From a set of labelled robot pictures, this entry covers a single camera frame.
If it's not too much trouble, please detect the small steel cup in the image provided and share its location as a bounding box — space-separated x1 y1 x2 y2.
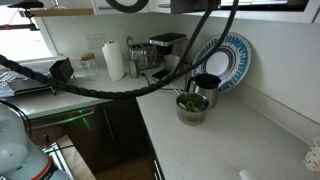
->
128 59 141 80

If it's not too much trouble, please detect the green leafy vegetable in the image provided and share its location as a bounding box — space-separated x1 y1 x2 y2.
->
184 100 199 113

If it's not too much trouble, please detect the stainless steel toaster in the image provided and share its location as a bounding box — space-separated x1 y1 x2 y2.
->
128 42 160 71

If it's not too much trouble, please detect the stainless steel pot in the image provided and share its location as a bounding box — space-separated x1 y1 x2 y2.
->
169 82 211 127

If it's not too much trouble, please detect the steel carafe with black lid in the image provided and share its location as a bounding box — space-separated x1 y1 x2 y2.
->
185 73 223 111

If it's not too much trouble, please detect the black steel coffee maker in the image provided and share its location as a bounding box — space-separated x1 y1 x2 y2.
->
148 32 188 91

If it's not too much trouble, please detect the white paper towel roll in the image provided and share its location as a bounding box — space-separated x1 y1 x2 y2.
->
101 40 126 82

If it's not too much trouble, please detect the dark lower kitchen cabinet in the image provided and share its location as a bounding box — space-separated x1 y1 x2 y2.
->
29 97 165 180

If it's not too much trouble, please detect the glass jar with cork lid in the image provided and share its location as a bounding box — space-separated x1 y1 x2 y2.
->
78 52 100 81

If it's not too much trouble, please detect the blue patterned decorative plate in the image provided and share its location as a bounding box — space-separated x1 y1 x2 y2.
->
192 31 253 94

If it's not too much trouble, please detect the black square box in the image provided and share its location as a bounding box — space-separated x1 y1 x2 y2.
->
49 55 76 84

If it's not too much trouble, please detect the white rolled paper sheet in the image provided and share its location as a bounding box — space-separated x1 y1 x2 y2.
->
237 167 260 180

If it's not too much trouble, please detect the wooden plank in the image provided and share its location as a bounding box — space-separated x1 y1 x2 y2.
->
19 8 95 18

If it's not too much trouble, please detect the dark grey flat tray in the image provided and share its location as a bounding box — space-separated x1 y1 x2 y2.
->
8 76 52 95

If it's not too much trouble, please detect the black white patterned cloth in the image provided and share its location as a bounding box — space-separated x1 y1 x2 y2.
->
0 70 22 99

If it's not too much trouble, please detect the dotted paper cup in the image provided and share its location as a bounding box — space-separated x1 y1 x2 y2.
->
302 136 320 174

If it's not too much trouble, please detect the black coffee maker cable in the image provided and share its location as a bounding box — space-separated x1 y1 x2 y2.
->
139 71 152 87

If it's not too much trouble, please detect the silver vertical cabinet handle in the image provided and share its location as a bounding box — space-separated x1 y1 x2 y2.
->
102 107 117 142

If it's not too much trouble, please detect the thin black hose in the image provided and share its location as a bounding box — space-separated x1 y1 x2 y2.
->
171 6 216 78

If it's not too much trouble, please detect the black cable drag chain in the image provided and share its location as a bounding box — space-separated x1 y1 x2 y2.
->
0 53 168 100

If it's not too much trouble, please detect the long silver drawer handle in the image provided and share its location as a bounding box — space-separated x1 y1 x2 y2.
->
152 159 164 180

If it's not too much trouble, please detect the white wall switch plate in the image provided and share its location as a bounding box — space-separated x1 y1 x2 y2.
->
84 33 106 51

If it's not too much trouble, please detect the thick black hose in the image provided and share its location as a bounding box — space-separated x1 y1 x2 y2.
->
159 0 240 91

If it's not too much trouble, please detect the silver dishwasher handle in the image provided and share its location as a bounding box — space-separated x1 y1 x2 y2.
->
29 110 96 132

